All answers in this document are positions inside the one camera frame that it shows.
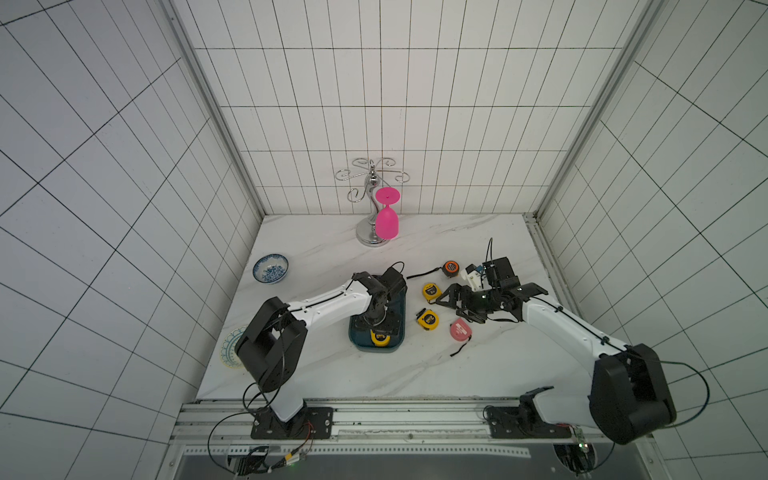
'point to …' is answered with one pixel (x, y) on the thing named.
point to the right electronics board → (578, 456)
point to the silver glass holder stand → (376, 177)
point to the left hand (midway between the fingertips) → (375, 335)
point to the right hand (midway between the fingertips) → (438, 306)
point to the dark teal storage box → (360, 335)
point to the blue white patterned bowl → (270, 268)
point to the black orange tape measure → (449, 268)
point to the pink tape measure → (461, 331)
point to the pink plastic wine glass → (387, 220)
